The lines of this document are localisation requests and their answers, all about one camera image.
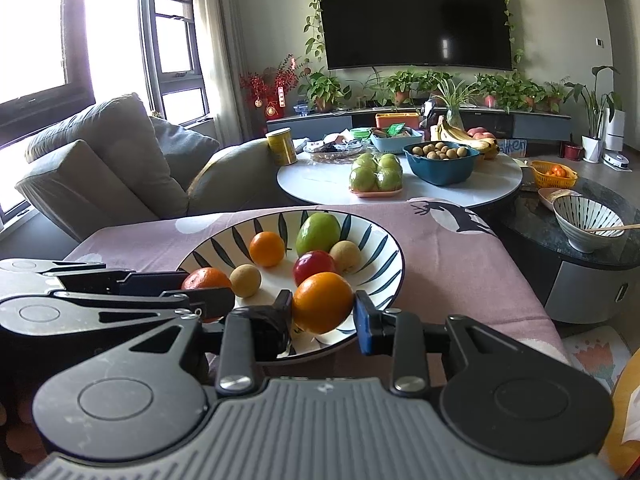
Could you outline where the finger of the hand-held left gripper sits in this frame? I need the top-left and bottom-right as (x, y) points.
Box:
(50, 286), (236, 337)
(0, 258), (187, 301)

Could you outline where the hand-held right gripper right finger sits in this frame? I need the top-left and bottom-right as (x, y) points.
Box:
(356, 291), (506, 395)

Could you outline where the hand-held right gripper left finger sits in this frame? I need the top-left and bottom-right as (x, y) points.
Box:
(115, 289), (294, 395)

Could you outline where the red-orange tangerine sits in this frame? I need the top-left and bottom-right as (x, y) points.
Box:
(181, 267), (234, 323)

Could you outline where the brown kiwi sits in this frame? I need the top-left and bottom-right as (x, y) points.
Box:
(329, 241), (362, 275)
(230, 264), (263, 298)

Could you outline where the large orange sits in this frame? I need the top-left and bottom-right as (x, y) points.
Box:
(292, 272), (355, 335)

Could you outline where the large striped white bowl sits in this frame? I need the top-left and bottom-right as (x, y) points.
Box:
(176, 208), (406, 361)

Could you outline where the red apple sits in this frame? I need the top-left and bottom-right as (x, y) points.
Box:
(292, 250), (337, 287)

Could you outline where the small orange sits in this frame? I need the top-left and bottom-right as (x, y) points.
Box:
(249, 231), (287, 268)

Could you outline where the green mango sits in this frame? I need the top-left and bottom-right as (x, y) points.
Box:
(295, 212), (342, 258)

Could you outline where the pink dotted tablecloth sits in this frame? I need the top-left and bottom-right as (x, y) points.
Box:
(62, 196), (571, 396)

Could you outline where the grey sofa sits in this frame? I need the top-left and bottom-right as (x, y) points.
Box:
(15, 92), (301, 243)

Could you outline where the grey throw pillow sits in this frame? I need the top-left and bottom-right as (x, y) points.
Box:
(150, 116), (221, 191)

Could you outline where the white round table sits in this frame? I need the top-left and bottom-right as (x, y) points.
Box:
(276, 147), (523, 210)

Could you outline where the yellow tin can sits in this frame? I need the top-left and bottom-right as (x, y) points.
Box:
(266, 128), (299, 167)

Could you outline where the dark blue bowl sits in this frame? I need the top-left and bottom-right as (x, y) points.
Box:
(403, 141), (482, 187)

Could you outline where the glass snack dish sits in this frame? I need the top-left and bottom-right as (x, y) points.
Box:
(304, 137), (368, 160)

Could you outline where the light blue basket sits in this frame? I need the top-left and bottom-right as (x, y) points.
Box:
(370, 127), (425, 155)

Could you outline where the pile of brown kiwis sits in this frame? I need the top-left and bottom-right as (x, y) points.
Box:
(412, 141), (468, 161)

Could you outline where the orange box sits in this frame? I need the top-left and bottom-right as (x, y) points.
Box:
(375, 112), (420, 131)

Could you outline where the bunch of bananas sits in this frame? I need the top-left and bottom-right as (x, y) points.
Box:
(436, 116), (493, 153)

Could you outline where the dark round coffee table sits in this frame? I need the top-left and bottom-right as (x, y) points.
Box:
(492, 177), (640, 325)

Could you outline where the beige dish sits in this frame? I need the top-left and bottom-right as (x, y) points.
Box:
(537, 187), (576, 211)

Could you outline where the red berry decoration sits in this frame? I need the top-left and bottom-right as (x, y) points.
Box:
(239, 55), (311, 121)

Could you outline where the tulip print floor mat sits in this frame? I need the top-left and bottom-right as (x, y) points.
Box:
(562, 325), (633, 396)

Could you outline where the small striped bowl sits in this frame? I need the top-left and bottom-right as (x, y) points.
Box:
(552, 195), (626, 254)

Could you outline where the blue printed box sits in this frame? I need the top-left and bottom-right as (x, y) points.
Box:
(492, 137), (528, 158)

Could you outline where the orange plastic basket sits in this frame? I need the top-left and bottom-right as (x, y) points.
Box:
(529, 160), (578, 189)

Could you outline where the sheer white curtain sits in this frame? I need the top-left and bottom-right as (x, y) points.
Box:
(192, 0), (246, 146)

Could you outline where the potted pothos plant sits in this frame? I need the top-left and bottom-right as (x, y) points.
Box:
(299, 71), (351, 113)
(475, 72), (546, 113)
(542, 80), (571, 113)
(382, 70), (451, 107)

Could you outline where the spider plant in vase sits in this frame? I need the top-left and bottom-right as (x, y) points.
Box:
(431, 77), (481, 131)

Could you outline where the dark framed window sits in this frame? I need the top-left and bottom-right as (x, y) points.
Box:
(0, 0), (98, 133)
(137, 0), (211, 128)

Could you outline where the grey television cabinet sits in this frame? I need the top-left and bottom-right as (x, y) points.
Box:
(266, 107), (572, 148)

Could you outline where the round wooden stool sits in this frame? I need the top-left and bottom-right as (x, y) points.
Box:
(597, 350), (640, 480)

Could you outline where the green ivy vine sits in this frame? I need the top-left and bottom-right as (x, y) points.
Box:
(302, 0), (526, 71)

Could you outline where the tall plant in white pot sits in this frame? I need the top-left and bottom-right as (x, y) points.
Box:
(564, 65), (621, 163)

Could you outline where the white air purifier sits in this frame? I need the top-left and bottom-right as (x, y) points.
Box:
(602, 107), (627, 152)

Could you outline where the black wall television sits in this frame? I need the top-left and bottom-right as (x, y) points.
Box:
(316, 0), (516, 72)

